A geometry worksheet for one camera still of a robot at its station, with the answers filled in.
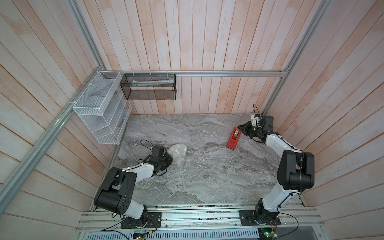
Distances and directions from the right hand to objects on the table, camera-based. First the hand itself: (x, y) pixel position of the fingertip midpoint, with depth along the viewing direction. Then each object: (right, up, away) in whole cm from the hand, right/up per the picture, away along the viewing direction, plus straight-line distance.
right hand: (237, 125), depth 94 cm
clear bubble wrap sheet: (-38, -17, -2) cm, 42 cm away
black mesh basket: (-59, +27, +10) cm, 66 cm away
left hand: (-41, -22, 0) cm, 47 cm away
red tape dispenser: (0, -9, +7) cm, 12 cm away
